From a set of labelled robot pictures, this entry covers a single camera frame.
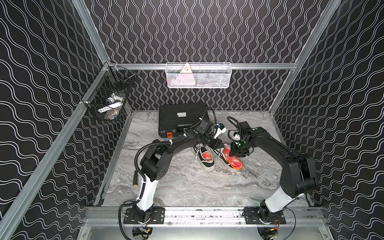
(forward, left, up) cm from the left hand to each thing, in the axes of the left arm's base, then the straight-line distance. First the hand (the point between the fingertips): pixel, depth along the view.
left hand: (224, 143), depth 87 cm
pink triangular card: (+31, +25, +22) cm, 46 cm away
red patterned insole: (-4, +9, -10) cm, 14 cm away
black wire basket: (+35, +73, +15) cm, 82 cm away
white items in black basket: (+1, +58, +21) cm, 62 cm away
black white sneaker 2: (-5, +1, -6) cm, 8 cm away
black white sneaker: (-1, +14, -6) cm, 16 cm away
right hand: (-4, -6, -5) cm, 9 cm away
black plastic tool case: (+25, +34, -9) cm, 43 cm away
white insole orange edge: (-10, -6, -3) cm, 12 cm away
